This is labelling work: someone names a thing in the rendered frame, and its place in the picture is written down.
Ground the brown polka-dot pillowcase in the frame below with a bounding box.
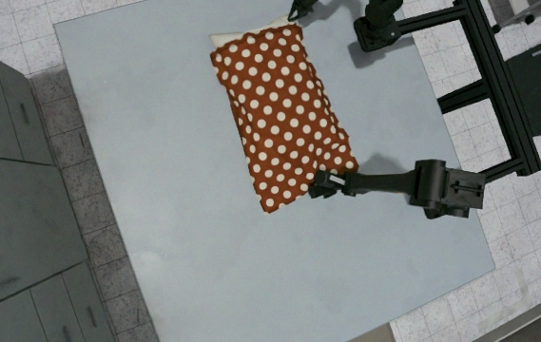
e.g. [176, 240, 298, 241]
[208, 22, 360, 215]

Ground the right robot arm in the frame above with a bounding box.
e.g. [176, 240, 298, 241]
[356, 0, 403, 49]

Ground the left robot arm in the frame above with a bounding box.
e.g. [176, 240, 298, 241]
[307, 159, 487, 219]

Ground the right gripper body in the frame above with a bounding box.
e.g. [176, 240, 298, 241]
[294, 0, 318, 15]

